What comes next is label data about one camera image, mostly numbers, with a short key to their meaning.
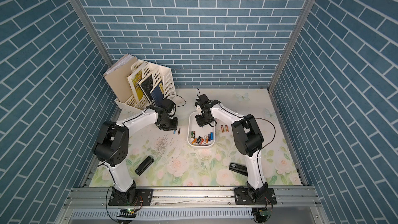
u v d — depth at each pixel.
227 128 0.99
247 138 0.54
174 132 0.97
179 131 0.96
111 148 0.49
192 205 0.73
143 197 0.73
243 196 0.74
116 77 0.88
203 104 0.71
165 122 0.79
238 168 0.80
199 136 0.94
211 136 0.94
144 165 0.81
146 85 0.98
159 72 0.99
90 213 0.77
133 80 0.91
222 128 0.99
